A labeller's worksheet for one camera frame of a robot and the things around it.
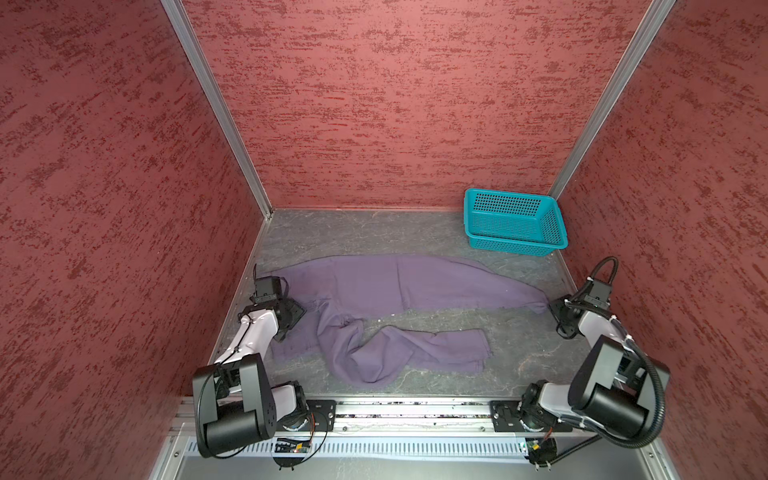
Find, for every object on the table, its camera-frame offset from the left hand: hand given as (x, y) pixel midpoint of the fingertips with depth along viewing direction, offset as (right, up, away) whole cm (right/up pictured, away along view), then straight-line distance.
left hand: (296, 322), depth 89 cm
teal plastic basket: (+79, +32, +29) cm, 90 cm away
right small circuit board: (+66, -26, -18) cm, 73 cm away
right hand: (+78, +3, +1) cm, 78 cm away
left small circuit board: (+3, -26, -16) cm, 31 cm away
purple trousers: (+16, +6, +6) cm, 18 cm away
